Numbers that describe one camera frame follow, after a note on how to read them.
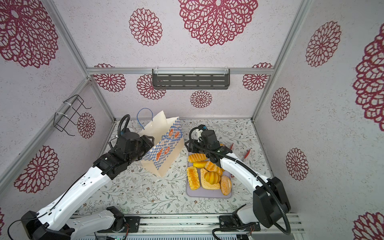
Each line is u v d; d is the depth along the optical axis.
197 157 0.94
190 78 0.95
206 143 0.65
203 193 0.83
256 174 0.46
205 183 0.83
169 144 0.83
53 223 0.38
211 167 0.87
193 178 0.85
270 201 0.41
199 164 0.92
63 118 0.75
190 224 0.76
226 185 0.82
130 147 0.52
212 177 0.81
